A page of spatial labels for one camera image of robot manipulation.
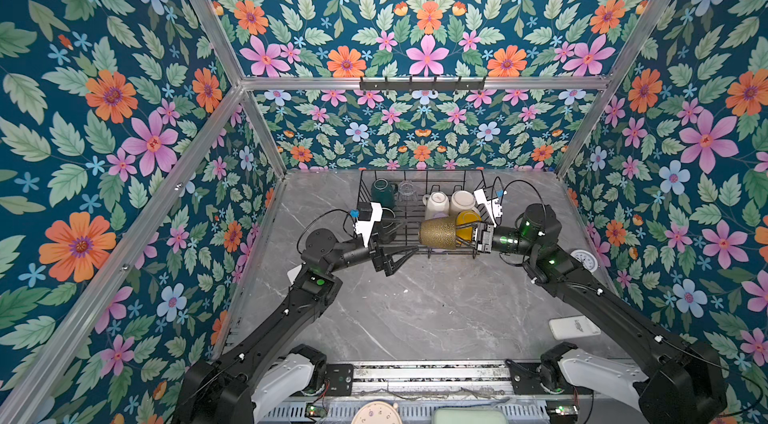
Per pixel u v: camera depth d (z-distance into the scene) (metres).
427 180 1.22
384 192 1.00
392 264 0.59
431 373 0.76
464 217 0.91
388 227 0.69
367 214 0.57
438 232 0.61
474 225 0.64
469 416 0.67
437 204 0.93
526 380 0.73
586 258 0.91
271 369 0.55
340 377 0.74
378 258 0.59
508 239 0.61
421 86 0.93
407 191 1.02
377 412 0.68
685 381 0.38
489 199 0.63
